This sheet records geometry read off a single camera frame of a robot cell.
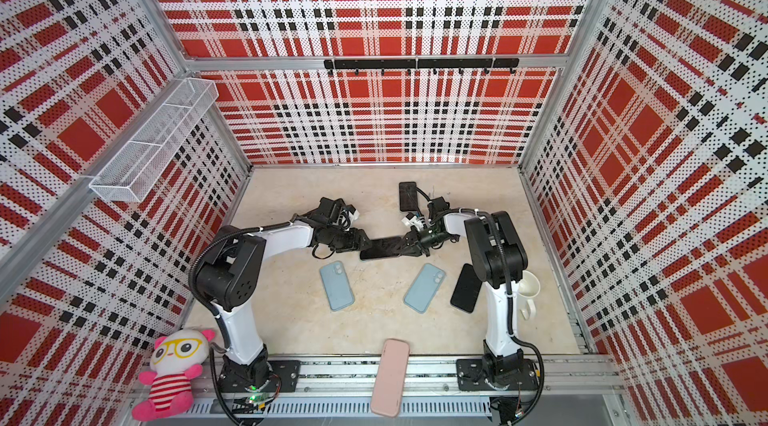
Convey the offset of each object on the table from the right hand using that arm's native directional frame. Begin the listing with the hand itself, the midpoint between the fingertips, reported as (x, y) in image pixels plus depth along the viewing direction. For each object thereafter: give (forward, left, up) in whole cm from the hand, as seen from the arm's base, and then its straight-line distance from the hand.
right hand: (397, 253), depth 90 cm
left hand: (+3, +10, -3) cm, 11 cm away
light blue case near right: (-9, -9, -6) cm, 14 cm away
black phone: (+29, -4, -7) cm, 30 cm away
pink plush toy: (-29, +54, +1) cm, 61 cm away
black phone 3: (-9, -21, -6) cm, 24 cm away
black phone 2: (+4, +5, -4) cm, 8 cm away
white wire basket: (+23, +83, +16) cm, 87 cm away
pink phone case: (-32, +2, -5) cm, 33 cm away
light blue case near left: (-8, +19, -7) cm, 21 cm away
